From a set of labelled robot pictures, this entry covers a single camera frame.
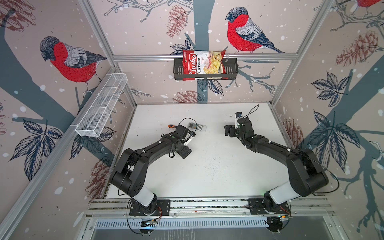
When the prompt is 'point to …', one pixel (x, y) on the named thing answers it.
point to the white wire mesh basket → (92, 123)
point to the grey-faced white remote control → (198, 127)
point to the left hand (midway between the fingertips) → (182, 147)
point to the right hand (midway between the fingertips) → (230, 127)
